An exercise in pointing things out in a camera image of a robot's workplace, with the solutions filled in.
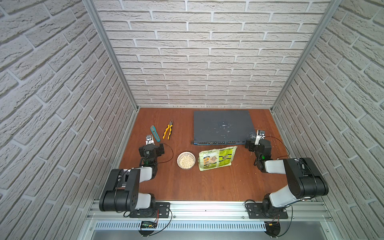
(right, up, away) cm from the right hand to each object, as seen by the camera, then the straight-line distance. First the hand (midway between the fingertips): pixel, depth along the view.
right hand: (252, 137), depth 94 cm
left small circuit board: (-60, -41, -23) cm, 76 cm away
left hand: (-66, -2, -3) cm, 66 cm away
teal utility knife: (-65, +2, +9) cm, 66 cm away
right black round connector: (+1, -41, -25) cm, 48 cm away
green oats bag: (-28, -10, -15) cm, 34 cm away
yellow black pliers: (-56, +6, +12) cm, 58 cm away
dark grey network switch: (-17, +6, +9) cm, 20 cm away
